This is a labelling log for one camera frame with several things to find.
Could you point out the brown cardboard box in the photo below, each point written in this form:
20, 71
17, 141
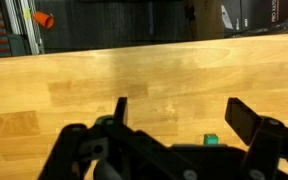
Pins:
206, 18

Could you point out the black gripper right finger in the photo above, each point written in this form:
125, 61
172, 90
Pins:
242, 120

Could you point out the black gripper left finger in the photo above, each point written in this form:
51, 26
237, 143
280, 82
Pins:
120, 110

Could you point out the small green block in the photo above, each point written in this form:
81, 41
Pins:
210, 139

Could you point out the black printed box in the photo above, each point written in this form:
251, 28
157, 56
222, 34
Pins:
254, 13

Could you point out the aluminium profile rail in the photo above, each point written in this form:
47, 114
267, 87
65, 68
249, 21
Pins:
25, 26

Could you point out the orange object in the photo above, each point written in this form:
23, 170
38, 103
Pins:
44, 19

